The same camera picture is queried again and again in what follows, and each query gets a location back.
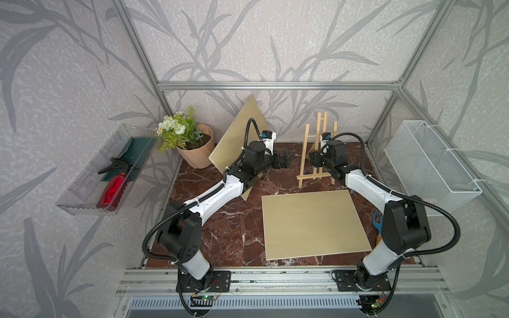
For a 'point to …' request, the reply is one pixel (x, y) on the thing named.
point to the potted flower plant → (193, 141)
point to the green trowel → (134, 155)
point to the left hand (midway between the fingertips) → (287, 153)
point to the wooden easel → (320, 130)
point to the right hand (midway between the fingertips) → (316, 151)
